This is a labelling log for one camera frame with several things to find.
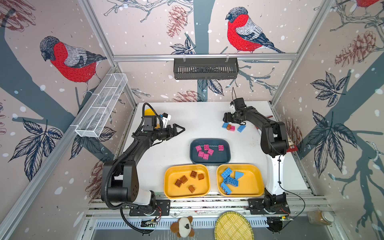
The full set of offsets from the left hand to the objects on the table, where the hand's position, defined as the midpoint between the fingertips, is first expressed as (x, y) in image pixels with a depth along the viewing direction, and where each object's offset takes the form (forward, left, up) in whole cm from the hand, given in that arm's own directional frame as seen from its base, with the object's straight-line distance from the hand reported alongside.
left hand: (180, 131), depth 83 cm
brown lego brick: (-23, +1, -17) cm, 28 cm away
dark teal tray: (-8, -23, -17) cm, 30 cm away
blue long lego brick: (-26, -25, -17) cm, 40 cm away
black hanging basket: (+46, -17, +11) cm, 50 cm away
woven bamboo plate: (-42, -26, -17) cm, 52 cm away
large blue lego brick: (-19, -26, -14) cm, 35 cm away
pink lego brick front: (-7, -12, -16) cm, 21 cm away
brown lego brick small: (-20, -11, -16) cm, 28 cm away
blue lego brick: (-23, -28, -15) cm, 39 cm away
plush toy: (-43, -3, -15) cm, 45 cm away
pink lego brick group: (-5, -18, -16) cm, 25 cm away
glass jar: (-40, -63, -9) cm, 76 cm away
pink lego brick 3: (-2, -25, -16) cm, 30 cm away
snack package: (-2, -70, -15) cm, 72 cm away
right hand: (+18, -32, -14) cm, 40 cm away
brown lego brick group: (-26, -6, -16) cm, 31 cm away
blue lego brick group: (+17, -31, -17) cm, 39 cm away
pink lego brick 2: (-2, -15, -15) cm, 22 cm away
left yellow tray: (-17, +5, -17) cm, 24 cm away
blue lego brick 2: (+13, -42, -16) cm, 47 cm away
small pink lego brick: (-8, -15, -16) cm, 23 cm away
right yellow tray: (-23, -40, -19) cm, 50 cm away
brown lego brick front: (-21, -2, -16) cm, 27 cm away
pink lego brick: (-3, -11, -15) cm, 19 cm away
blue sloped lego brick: (-19, -34, -18) cm, 42 cm away
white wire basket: (-4, +42, +13) cm, 44 cm away
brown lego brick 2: (-19, -8, -17) cm, 26 cm away
